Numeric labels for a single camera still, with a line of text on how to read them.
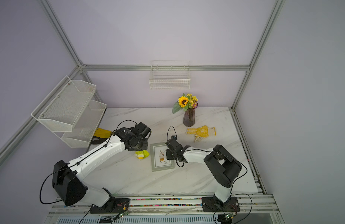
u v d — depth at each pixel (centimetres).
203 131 104
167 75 95
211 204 73
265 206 75
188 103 89
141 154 78
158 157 91
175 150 71
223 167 47
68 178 40
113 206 70
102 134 102
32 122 61
